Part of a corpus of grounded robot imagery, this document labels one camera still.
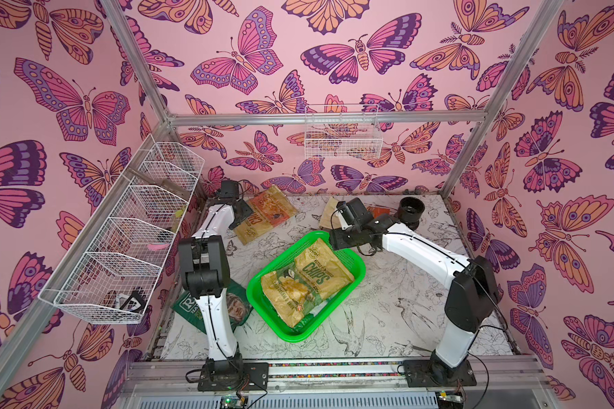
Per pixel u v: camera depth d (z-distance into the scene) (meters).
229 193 0.81
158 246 0.72
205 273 0.56
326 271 0.92
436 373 0.65
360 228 0.65
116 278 0.66
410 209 0.97
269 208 1.16
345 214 0.69
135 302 0.63
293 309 0.82
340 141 1.06
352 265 0.90
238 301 0.86
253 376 0.73
